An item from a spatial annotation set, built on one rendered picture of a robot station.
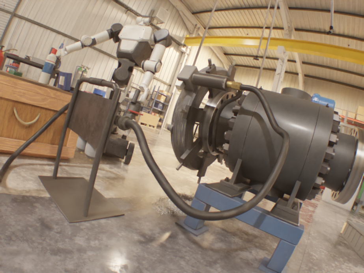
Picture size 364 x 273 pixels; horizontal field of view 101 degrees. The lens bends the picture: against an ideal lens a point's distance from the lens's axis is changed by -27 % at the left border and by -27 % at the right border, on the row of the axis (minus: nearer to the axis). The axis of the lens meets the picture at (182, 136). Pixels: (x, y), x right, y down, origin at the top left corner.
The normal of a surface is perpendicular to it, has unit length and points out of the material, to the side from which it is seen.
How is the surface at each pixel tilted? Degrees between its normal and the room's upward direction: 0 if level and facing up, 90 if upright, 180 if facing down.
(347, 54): 90
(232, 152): 123
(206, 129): 113
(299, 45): 90
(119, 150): 90
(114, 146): 90
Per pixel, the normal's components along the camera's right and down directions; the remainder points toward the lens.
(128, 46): -0.14, -0.10
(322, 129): -0.39, -0.45
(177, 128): -0.62, 0.18
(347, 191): -0.62, 0.50
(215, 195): -0.53, -0.14
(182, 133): -0.10, 0.37
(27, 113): 0.78, 0.30
